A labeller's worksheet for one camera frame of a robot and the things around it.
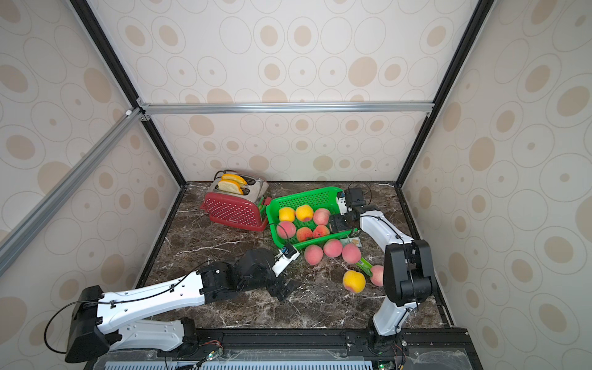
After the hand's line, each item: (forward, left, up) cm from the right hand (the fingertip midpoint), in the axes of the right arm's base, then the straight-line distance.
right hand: (339, 222), depth 94 cm
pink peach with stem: (-3, +22, -2) cm, 22 cm away
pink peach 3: (-10, +3, -3) cm, 11 cm away
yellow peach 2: (+6, +15, -2) cm, 16 cm away
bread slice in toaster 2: (+7, +45, +13) cm, 47 cm away
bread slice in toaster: (+10, +41, +12) cm, 44 cm away
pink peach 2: (-14, +11, -2) cm, 18 cm away
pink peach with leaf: (-21, -13, -4) cm, 25 cm away
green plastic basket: (+17, +6, -5) cm, 19 cm away
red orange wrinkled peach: (-4, +15, -3) cm, 15 cm away
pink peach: (+3, +7, -1) cm, 8 cm away
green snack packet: (-15, -10, -8) cm, 20 cm away
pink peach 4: (-13, -4, -3) cm, 14 cm away
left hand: (-27, +15, +10) cm, 33 cm away
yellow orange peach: (-23, -4, -4) cm, 24 cm away
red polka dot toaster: (+2, +41, +10) cm, 42 cm away
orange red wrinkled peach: (-3, +8, -2) cm, 8 cm away
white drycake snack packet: (-4, -5, -7) cm, 10 cm away
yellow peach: (+5, +22, -2) cm, 23 cm away
